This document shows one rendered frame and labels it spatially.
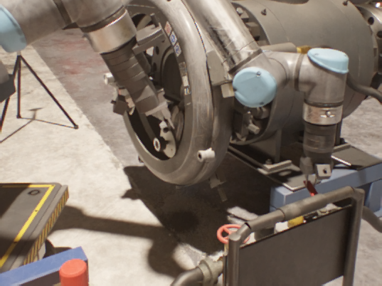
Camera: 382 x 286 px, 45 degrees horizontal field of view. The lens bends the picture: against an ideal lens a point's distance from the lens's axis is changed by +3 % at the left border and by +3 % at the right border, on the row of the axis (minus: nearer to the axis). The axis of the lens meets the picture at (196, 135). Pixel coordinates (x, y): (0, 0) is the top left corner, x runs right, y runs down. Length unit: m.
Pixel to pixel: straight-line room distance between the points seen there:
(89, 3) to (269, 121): 1.03
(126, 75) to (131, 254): 1.05
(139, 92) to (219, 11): 0.25
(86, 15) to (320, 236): 0.71
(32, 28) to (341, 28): 1.34
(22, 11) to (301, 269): 0.80
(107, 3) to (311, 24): 1.12
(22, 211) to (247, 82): 0.86
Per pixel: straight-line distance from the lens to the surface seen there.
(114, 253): 1.83
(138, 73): 0.88
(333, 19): 1.91
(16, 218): 1.51
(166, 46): 1.78
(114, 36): 0.84
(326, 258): 1.19
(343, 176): 1.90
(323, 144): 1.15
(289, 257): 1.09
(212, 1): 1.00
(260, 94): 0.98
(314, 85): 1.10
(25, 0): 0.82
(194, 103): 1.40
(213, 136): 1.44
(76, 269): 0.62
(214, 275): 1.00
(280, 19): 1.76
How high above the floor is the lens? 1.07
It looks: 22 degrees down
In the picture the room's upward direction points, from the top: straight up
